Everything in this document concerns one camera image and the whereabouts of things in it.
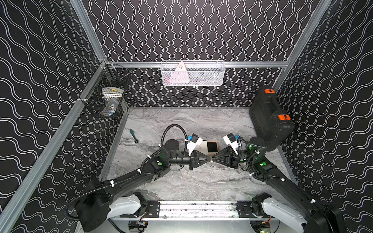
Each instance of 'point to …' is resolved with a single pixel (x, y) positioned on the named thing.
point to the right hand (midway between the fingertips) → (213, 158)
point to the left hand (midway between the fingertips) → (210, 158)
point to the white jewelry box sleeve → (203, 147)
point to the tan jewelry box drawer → (212, 147)
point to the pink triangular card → (179, 74)
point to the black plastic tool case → (272, 124)
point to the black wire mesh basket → (106, 98)
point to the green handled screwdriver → (136, 140)
